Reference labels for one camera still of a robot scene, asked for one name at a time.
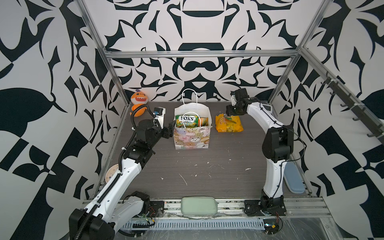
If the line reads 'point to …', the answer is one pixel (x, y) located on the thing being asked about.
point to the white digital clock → (268, 107)
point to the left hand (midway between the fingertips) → (168, 116)
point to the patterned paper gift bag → (196, 138)
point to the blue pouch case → (292, 178)
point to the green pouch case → (199, 205)
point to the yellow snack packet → (228, 124)
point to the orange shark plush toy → (138, 98)
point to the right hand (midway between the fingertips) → (231, 109)
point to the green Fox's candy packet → (186, 121)
